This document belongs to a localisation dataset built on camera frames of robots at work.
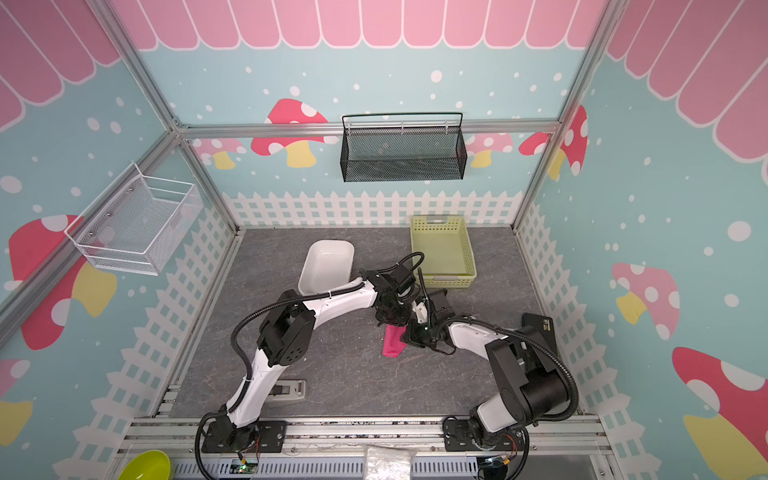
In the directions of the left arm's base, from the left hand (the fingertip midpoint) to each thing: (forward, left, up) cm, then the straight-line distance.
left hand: (403, 328), depth 93 cm
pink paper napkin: (-6, +3, +1) cm, 6 cm away
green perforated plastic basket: (+37, -16, 0) cm, 41 cm away
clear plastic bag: (-35, +5, +3) cm, 36 cm away
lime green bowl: (-37, +60, +2) cm, 70 cm away
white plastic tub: (+25, +28, -2) cm, 38 cm away
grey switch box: (-20, +31, +2) cm, 36 cm away
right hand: (-4, +1, +2) cm, 4 cm away
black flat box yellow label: (+2, -43, +2) cm, 43 cm away
